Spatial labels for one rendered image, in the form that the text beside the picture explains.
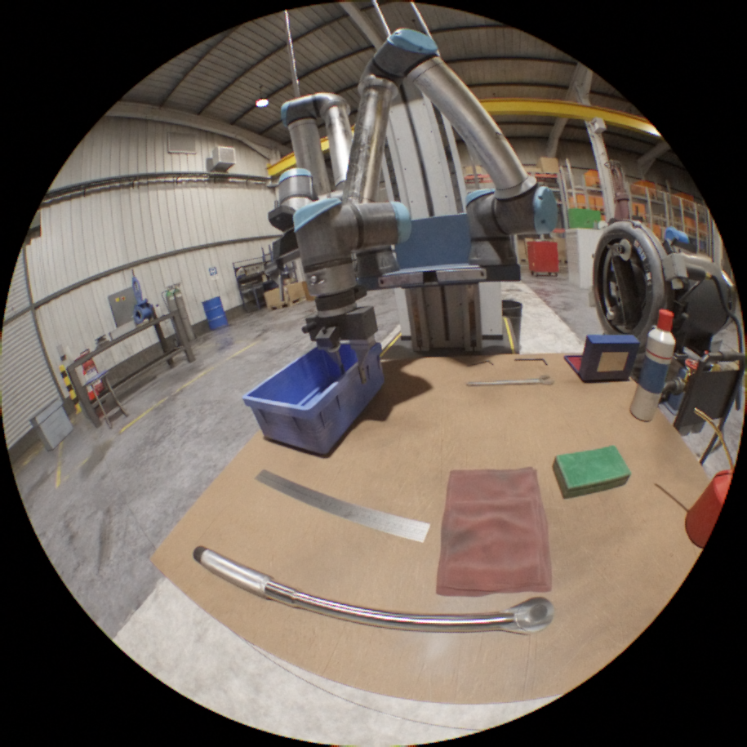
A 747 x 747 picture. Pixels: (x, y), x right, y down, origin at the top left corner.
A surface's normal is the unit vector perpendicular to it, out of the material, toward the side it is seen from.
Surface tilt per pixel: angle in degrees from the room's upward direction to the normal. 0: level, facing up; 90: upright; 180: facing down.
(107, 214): 90
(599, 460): 0
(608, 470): 0
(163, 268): 90
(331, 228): 89
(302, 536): 0
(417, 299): 90
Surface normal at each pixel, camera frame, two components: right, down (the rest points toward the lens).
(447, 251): -0.39, 0.46
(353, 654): -0.18, -0.89
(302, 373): 0.89, 0.04
